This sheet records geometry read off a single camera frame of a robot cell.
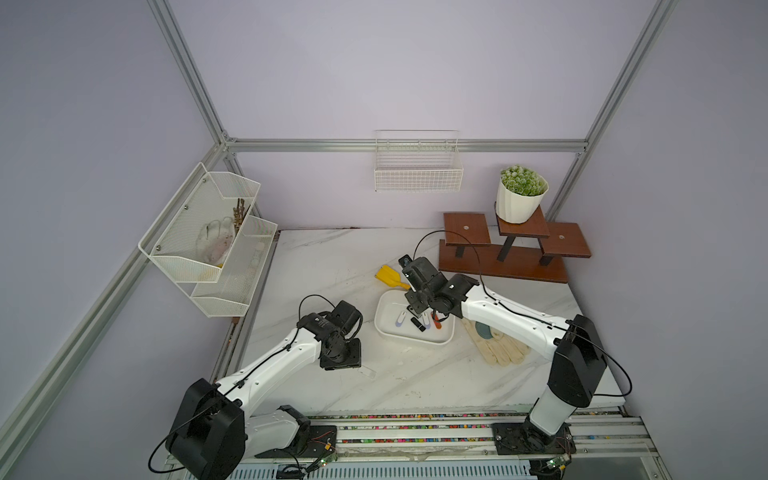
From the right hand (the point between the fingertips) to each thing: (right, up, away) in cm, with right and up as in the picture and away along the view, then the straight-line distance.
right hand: (422, 293), depth 86 cm
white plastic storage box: (-10, -6, +12) cm, 17 cm away
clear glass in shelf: (-56, +15, -9) cm, 58 cm away
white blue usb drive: (-6, -10, +9) cm, 15 cm away
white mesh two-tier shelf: (-61, 0, +3) cm, 61 cm away
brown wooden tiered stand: (+44, +13, +23) cm, 51 cm away
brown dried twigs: (-51, +23, -5) cm, 56 cm away
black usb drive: (-1, -11, +8) cm, 13 cm away
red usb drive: (+5, -10, +8) cm, 14 cm away
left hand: (-20, -20, -5) cm, 29 cm away
